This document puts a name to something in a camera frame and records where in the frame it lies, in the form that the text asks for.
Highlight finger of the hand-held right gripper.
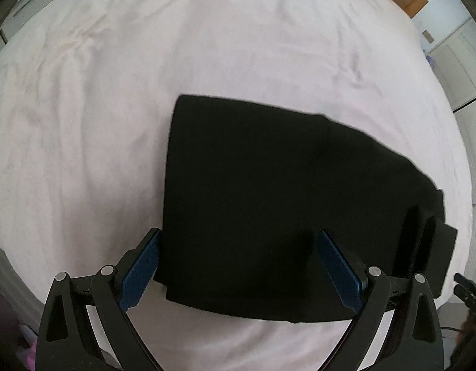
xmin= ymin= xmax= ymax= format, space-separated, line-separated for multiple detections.
xmin=453 ymin=272 xmax=476 ymax=312

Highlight white louvred low cabinet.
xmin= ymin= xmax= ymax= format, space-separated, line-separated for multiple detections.
xmin=0 ymin=0 xmax=80 ymax=55

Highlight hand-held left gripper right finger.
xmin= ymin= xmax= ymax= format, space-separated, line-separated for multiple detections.
xmin=316 ymin=230 xmax=443 ymax=371

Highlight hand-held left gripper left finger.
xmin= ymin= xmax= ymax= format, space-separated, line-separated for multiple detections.
xmin=36 ymin=227 xmax=163 ymax=371

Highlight white wardrobe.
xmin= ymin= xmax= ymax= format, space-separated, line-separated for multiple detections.
xmin=423 ymin=15 xmax=476 ymax=279

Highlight black pants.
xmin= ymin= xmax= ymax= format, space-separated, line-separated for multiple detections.
xmin=153 ymin=95 xmax=458 ymax=324

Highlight purple plastic item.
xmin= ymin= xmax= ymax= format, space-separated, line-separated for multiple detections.
xmin=25 ymin=340 xmax=40 ymax=371

